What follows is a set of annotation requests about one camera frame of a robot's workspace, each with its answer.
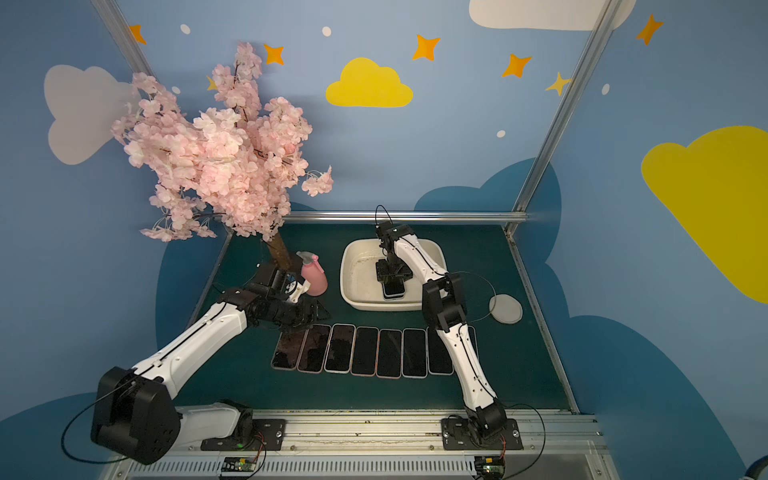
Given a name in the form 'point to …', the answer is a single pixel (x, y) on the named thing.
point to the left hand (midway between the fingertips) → (322, 317)
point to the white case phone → (340, 346)
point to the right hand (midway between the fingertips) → (395, 275)
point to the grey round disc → (505, 309)
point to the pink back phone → (289, 348)
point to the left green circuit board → (238, 464)
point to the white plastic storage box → (359, 288)
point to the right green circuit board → (490, 467)
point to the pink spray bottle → (313, 272)
